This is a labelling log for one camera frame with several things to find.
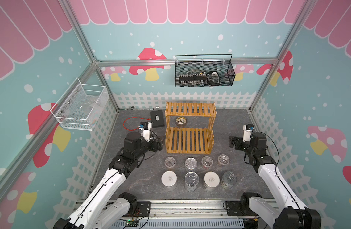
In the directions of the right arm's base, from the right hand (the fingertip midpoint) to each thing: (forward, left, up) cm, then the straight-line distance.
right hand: (237, 136), depth 84 cm
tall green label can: (-24, +28, -5) cm, 37 cm away
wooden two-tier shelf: (+17, +27, -14) cm, 35 cm away
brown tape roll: (+25, +33, -15) cm, 44 cm away
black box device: (+27, +52, -14) cm, 60 cm away
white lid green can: (-22, +40, -7) cm, 46 cm away
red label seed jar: (-11, +18, -11) cm, 23 cm away
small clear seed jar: (-10, +8, -10) cm, 16 cm away
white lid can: (-23, +18, -7) cm, 30 cm away
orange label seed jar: (-11, +40, -10) cm, 43 cm away
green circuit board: (-40, +59, -18) cm, 74 cm away
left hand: (-5, +45, +7) cm, 45 cm away
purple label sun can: (-22, +8, -9) cm, 25 cm away
